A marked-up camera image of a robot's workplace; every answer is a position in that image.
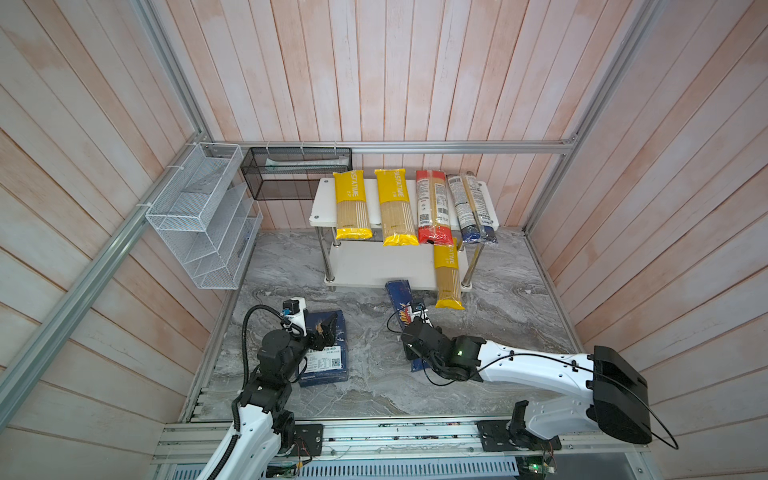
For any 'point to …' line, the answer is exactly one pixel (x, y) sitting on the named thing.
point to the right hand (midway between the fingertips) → (407, 332)
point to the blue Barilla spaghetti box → (400, 296)
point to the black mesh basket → (289, 173)
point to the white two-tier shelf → (366, 263)
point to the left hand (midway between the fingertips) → (323, 317)
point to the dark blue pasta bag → (329, 365)
